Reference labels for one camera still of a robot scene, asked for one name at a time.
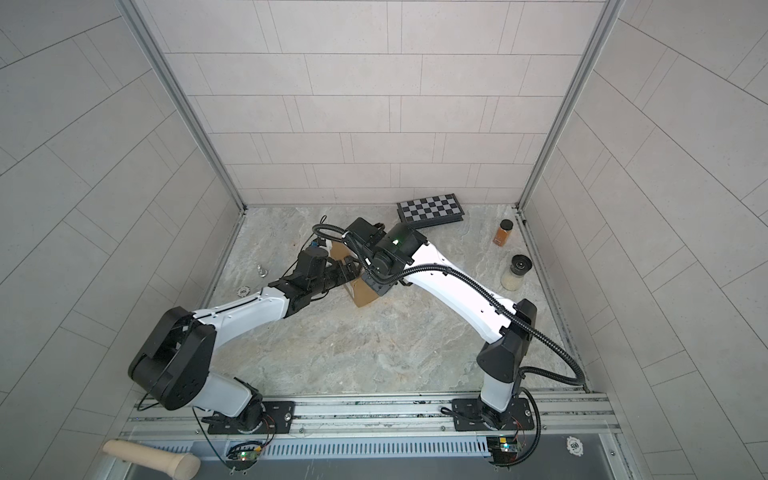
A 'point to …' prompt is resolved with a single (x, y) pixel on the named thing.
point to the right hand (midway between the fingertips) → (382, 279)
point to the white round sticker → (574, 445)
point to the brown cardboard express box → (361, 295)
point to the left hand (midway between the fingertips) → (361, 264)
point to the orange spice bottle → (502, 234)
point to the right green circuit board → (503, 448)
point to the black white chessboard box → (430, 211)
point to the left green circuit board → (248, 455)
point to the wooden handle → (180, 465)
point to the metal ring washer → (243, 291)
